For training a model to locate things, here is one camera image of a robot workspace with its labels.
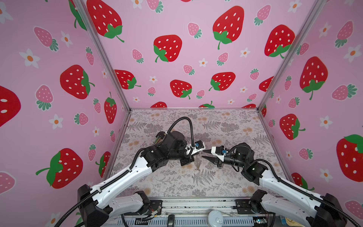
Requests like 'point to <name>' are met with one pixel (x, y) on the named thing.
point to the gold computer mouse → (291, 222)
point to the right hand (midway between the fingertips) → (203, 152)
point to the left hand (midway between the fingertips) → (197, 150)
